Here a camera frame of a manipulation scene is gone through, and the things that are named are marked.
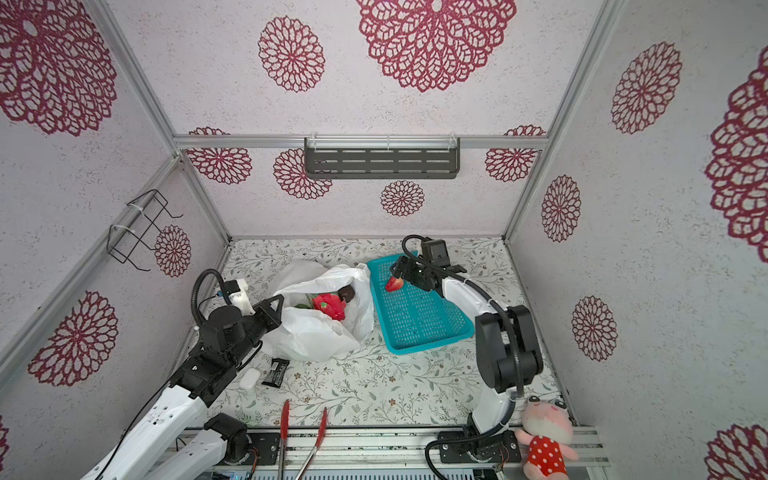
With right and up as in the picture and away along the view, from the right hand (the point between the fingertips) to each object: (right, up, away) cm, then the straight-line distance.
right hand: (400, 267), depth 93 cm
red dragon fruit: (-22, -11, -2) cm, 24 cm away
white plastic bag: (-24, -17, -20) cm, 35 cm away
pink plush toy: (+34, -39, -22) cm, 56 cm away
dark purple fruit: (-17, -8, +4) cm, 20 cm away
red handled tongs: (-31, -42, -17) cm, 55 cm away
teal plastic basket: (+4, -17, +4) cm, 18 cm away
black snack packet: (-36, -30, -8) cm, 48 cm away
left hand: (-30, -9, -17) cm, 36 cm away
